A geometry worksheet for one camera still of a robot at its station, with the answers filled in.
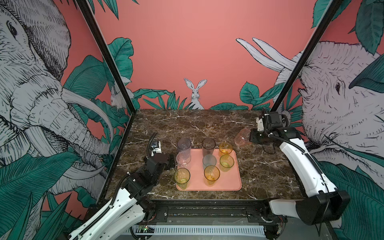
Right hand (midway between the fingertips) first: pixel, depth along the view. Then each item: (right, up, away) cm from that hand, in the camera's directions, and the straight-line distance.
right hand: (248, 134), depth 78 cm
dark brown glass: (-20, -9, +24) cm, 33 cm away
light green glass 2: (-9, -18, +13) cm, 24 cm away
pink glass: (-1, -2, +7) cm, 7 cm away
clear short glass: (-36, -16, +13) cm, 42 cm away
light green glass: (-36, -24, +6) cm, 44 cm away
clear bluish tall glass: (-36, -9, +23) cm, 44 cm away
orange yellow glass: (-9, -10, +17) cm, 22 cm away
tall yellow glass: (-19, -22, +3) cm, 30 cm away
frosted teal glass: (-20, -16, +11) cm, 28 cm away
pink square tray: (-8, -27, +6) cm, 29 cm away
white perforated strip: (-8, -45, -8) cm, 47 cm away
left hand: (-44, -9, -3) cm, 45 cm away
